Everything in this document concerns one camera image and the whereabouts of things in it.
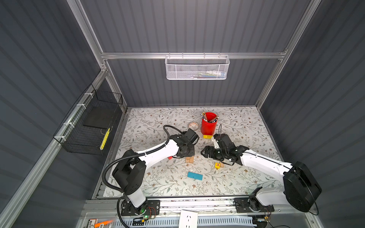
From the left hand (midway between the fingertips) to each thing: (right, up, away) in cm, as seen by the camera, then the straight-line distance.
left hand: (191, 153), depth 86 cm
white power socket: (-2, -27, -19) cm, 33 cm away
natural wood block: (0, 0, -9) cm, 9 cm away
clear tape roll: (+3, +16, +22) cm, 27 cm away
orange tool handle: (-46, -31, -18) cm, 58 cm away
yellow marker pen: (+12, +9, +13) cm, 20 cm away
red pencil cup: (+14, +14, +19) cm, 27 cm away
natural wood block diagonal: (0, -5, +3) cm, 6 cm away
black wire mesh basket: (-55, +16, -13) cm, 58 cm away
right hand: (+9, -1, -1) cm, 9 cm away
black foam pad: (-49, +22, -11) cm, 55 cm away
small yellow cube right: (+16, -8, +1) cm, 18 cm away
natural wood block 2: (-2, -5, +3) cm, 6 cm away
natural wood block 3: (+16, -3, -14) cm, 21 cm away
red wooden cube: (-10, +5, -28) cm, 30 cm away
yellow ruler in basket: (-43, +11, -18) cm, 48 cm away
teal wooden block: (+2, -13, -1) cm, 14 cm away
